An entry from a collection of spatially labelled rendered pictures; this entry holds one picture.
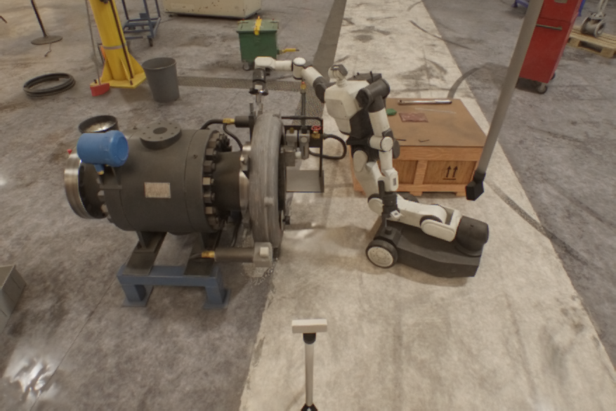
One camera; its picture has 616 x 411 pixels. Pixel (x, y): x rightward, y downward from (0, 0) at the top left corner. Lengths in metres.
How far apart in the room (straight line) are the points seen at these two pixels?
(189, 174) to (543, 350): 2.05
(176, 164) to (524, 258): 2.25
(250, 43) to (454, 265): 3.87
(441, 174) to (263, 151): 1.65
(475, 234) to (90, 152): 2.07
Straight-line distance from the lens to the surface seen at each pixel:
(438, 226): 2.37
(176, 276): 2.20
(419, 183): 3.00
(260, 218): 1.79
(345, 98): 2.07
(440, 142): 2.87
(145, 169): 2.00
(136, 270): 2.29
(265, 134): 1.83
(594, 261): 3.11
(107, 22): 5.31
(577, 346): 2.58
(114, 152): 1.88
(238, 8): 7.83
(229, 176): 1.99
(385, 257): 2.43
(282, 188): 2.04
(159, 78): 4.57
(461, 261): 2.43
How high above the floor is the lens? 1.88
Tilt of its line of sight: 37 degrees down
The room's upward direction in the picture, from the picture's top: straight up
